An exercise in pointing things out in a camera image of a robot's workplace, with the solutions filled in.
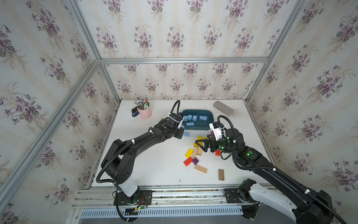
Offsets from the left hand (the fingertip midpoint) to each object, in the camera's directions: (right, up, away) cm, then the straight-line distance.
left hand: (180, 130), depth 89 cm
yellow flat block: (+10, -4, -20) cm, 23 cm away
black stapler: (-36, +12, +19) cm, 42 cm away
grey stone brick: (+35, +15, +22) cm, 44 cm away
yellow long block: (+5, -15, +1) cm, 16 cm away
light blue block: (+7, +3, +13) cm, 15 cm away
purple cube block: (+9, -18, -5) cm, 21 cm away
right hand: (+13, -3, -15) cm, 20 cm away
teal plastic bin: (+13, +6, +18) cm, 23 cm away
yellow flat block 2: (+14, -6, +8) cm, 18 cm away
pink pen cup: (-26, +11, +15) cm, 32 cm away
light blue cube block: (+4, +8, +16) cm, 18 cm away
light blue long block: (+18, +7, +18) cm, 26 cm away
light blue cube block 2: (+7, +8, +16) cm, 19 cm away
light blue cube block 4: (+1, +2, +4) cm, 5 cm away
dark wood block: (+24, -25, -9) cm, 35 cm away
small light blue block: (+5, -4, +10) cm, 12 cm away
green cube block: (-10, +8, -19) cm, 23 cm away
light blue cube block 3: (+11, +7, +16) cm, 20 cm away
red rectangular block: (+5, -19, -3) cm, 20 cm away
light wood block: (+12, -23, -5) cm, 26 cm away
